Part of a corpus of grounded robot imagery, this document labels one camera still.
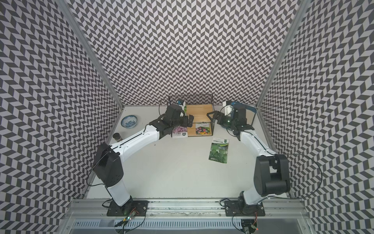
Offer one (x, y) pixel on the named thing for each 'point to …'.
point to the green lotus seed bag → (219, 148)
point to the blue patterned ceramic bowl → (129, 121)
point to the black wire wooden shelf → (199, 112)
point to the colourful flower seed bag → (202, 128)
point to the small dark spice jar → (117, 136)
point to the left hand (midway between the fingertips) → (186, 117)
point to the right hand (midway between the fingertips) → (211, 118)
